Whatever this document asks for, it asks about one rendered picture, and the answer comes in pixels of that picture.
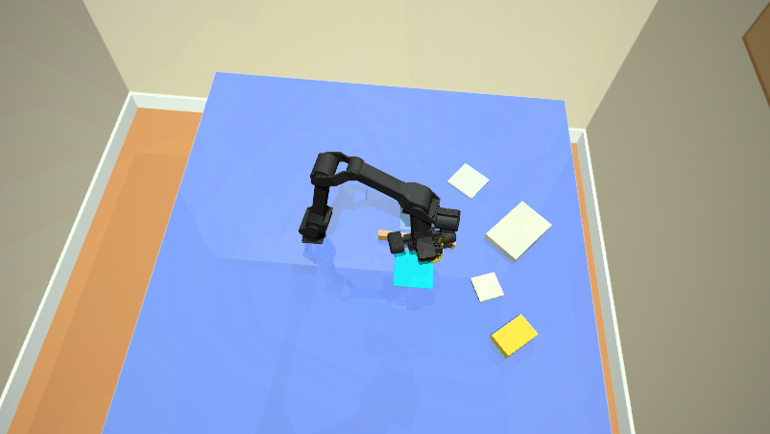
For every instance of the white flat pad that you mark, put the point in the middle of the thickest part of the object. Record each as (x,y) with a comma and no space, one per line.
(468,181)

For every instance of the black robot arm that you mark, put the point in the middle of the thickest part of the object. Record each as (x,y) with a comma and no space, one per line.
(415,199)

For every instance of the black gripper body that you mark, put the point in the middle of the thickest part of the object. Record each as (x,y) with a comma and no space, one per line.
(396,241)

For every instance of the light brown wooden beam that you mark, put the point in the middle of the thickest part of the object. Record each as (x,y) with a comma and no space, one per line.
(382,235)

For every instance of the yellow rectangular block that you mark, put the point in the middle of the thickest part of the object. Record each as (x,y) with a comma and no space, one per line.
(513,336)

